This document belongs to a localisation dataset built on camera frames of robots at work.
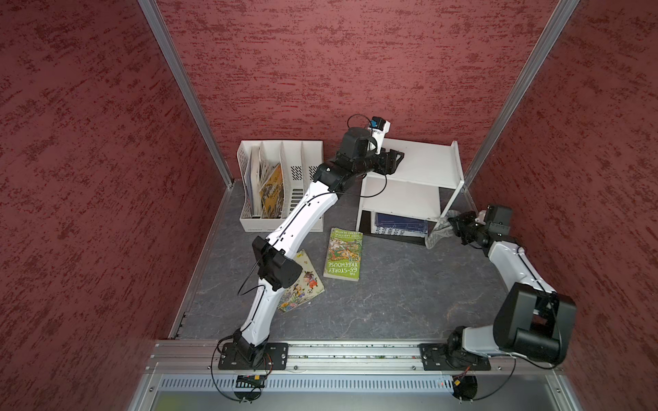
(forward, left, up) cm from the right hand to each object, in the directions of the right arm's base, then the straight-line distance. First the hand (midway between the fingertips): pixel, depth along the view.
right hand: (444, 219), depth 88 cm
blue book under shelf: (+3, +15, -7) cm, 17 cm away
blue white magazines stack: (+19, +69, +10) cm, 72 cm away
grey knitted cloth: (-4, +2, -1) cm, 5 cm away
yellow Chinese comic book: (+13, +63, 0) cm, 64 cm away
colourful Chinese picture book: (-18, +49, -14) cm, 54 cm away
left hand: (+7, +21, +23) cm, 32 cm away
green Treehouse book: (-7, +36, -12) cm, 38 cm away
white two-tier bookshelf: (+1, +11, +18) cm, 21 cm away
